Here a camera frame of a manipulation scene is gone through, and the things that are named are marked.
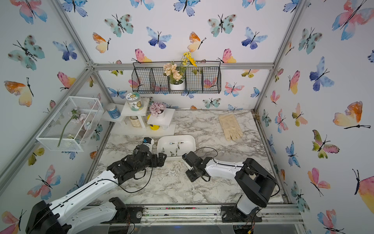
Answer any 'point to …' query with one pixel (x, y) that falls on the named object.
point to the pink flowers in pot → (157, 109)
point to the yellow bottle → (154, 127)
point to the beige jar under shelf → (135, 121)
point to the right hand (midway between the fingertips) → (191, 172)
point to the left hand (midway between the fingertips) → (161, 154)
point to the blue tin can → (113, 110)
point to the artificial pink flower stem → (75, 115)
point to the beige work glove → (231, 127)
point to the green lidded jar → (134, 101)
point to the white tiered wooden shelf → (142, 122)
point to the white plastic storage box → (175, 146)
